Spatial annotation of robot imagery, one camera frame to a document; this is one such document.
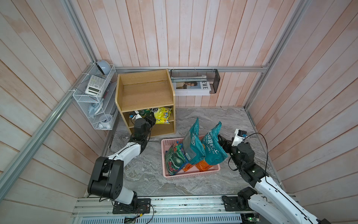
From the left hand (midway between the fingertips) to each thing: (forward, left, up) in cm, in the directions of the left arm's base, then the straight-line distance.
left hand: (153, 114), depth 88 cm
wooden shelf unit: (+11, +6, +10) cm, 16 cm away
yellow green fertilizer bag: (-2, -6, +1) cm, 7 cm away
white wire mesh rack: (+11, +30, +7) cm, 33 cm away
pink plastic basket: (-28, -23, -21) cm, 42 cm away
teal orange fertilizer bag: (-26, -35, 0) cm, 44 cm away
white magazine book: (+20, -25, +8) cm, 33 cm away
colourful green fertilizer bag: (-27, -15, -6) cm, 32 cm away
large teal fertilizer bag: (-25, -24, +2) cm, 35 cm away
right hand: (-15, -43, 0) cm, 45 cm away
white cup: (-1, +32, -4) cm, 32 cm away
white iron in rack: (-4, +33, +8) cm, 35 cm away
